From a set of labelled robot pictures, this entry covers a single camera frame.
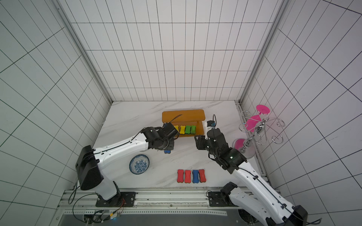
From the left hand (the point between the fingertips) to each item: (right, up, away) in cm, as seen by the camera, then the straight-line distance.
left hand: (166, 148), depth 80 cm
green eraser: (+13, +9, +17) cm, 23 cm away
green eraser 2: (+17, +9, +19) cm, 27 cm away
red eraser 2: (+12, -16, 0) cm, 21 cm away
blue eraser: (+1, -1, -2) cm, 3 cm away
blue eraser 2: (+17, -18, 0) cm, 25 cm away
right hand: (+14, +7, -6) cm, 17 cm away
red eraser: (+8, -17, +2) cm, 19 cm away
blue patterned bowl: (-18, -11, +5) cm, 21 cm away
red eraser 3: (+21, -17, 0) cm, 27 cm away
